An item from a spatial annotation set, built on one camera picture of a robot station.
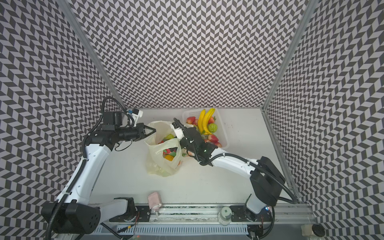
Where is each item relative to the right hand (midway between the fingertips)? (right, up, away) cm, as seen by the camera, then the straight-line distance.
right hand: (170, 140), depth 76 cm
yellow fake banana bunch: (+18, +9, +25) cm, 31 cm away
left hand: (-6, +5, -5) cm, 9 cm away
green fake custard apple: (+24, +6, +23) cm, 33 cm away
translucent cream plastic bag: (-8, -14, +4) cm, 17 cm away
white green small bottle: (+26, -32, -13) cm, 43 cm away
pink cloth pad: (-6, -28, -6) cm, 30 cm away
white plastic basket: (+29, +2, +19) cm, 34 cm away
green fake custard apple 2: (-4, -1, +20) cm, 20 cm away
